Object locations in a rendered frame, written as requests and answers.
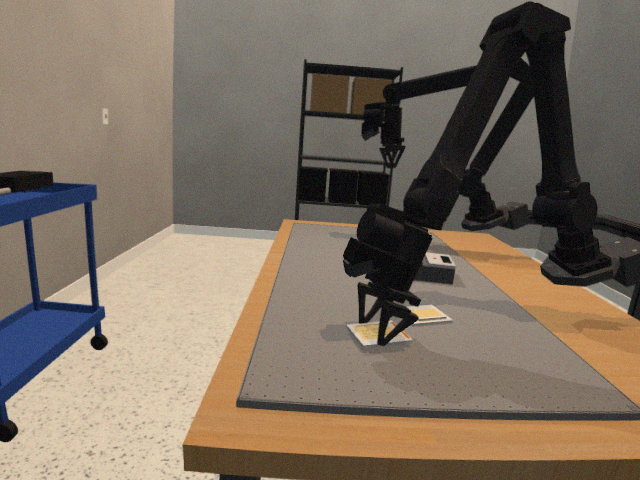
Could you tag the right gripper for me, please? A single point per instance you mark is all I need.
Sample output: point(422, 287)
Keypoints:
point(393, 147)

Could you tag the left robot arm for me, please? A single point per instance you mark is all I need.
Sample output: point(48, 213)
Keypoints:
point(381, 228)

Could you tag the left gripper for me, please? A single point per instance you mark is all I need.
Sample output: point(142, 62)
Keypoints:
point(387, 305)

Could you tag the white cassette with copper tabs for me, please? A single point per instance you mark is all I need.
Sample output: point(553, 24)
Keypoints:
point(428, 311)

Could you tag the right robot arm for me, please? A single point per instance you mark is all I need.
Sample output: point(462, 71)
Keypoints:
point(483, 209)

